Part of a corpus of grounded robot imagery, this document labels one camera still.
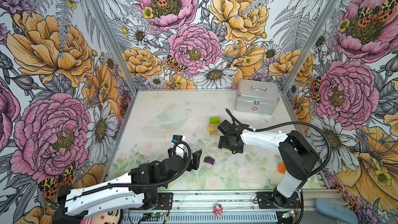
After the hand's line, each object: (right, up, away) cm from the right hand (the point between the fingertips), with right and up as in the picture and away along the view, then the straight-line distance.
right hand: (228, 151), depth 89 cm
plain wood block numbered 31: (-9, +11, +6) cm, 15 cm away
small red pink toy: (-7, -19, -20) cm, 29 cm away
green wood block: (-7, +17, +5) cm, 19 cm away
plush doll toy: (-51, -19, -25) cm, 60 cm away
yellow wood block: (-10, +12, +9) cm, 18 cm away
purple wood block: (-11, -4, -1) cm, 12 cm away
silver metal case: (+20, +32, +10) cm, 39 cm away
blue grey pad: (+45, -21, -19) cm, 53 cm away
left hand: (-19, +4, -17) cm, 26 cm away
